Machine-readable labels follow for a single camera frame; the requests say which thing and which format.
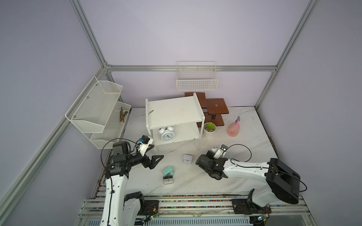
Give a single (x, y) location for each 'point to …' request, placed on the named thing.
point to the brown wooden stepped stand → (213, 108)
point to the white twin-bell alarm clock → (167, 134)
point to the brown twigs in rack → (121, 115)
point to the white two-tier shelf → (184, 115)
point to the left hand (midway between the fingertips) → (156, 153)
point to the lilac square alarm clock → (187, 158)
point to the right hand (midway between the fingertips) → (215, 156)
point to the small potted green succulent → (209, 128)
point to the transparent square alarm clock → (168, 180)
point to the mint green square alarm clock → (167, 170)
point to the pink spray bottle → (233, 128)
